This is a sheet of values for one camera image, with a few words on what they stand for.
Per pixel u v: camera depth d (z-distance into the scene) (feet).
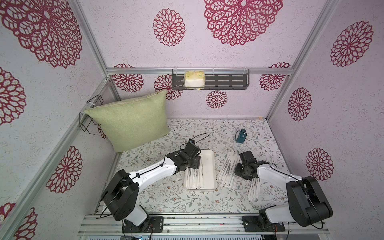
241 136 3.33
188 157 2.09
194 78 2.95
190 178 2.91
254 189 2.80
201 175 2.95
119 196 1.40
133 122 2.63
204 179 2.88
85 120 2.39
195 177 2.94
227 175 2.95
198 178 2.89
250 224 2.39
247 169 2.25
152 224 2.39
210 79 3.01
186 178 2.92
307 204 1.40
